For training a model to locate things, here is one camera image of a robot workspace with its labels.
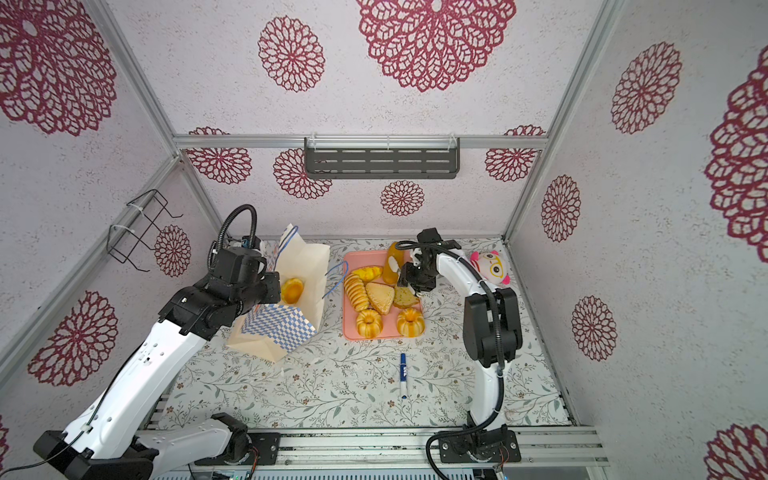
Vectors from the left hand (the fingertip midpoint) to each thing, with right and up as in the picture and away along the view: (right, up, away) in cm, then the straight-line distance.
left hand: (273, 285), depth 73 cm
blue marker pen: (+33, -27, +12) cm, 44 cm away
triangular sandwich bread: (+26, -5, +25) cm, 37 cm away
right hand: (+35, 0, +22) cm, 41 cm away
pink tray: (+23, -9, +24) cm, 35 cm away
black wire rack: (-37, +11, 0) cm, 38 cm away
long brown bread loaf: (+31, +7, +26) cm, 41 cm away
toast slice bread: (+34, -6, +28) cm, 44 cm away
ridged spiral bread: (+18, -3, +27) cm, 32 cm away
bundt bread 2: (+35, -13, +18) cm, 41 cm away
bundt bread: (+23, -13, +19) cm, 33 cm away
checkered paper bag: (-1, -12, +5) cm, 13 cm away
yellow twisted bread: (+21, +2, +33) cm, 39 cm away
